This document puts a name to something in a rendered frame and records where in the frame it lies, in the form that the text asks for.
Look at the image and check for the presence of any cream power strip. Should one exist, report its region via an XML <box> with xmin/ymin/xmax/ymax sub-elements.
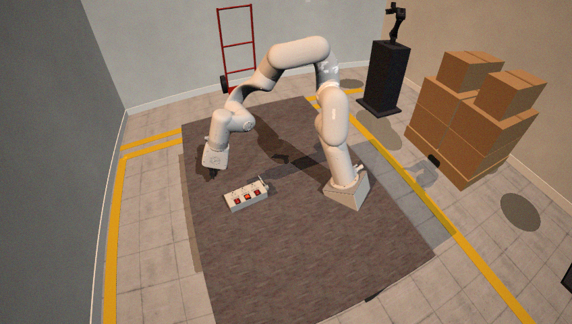
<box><xmin>224</xmin><ymin>175</ymin><xmax>269</xmax><ymax>213</ymax></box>

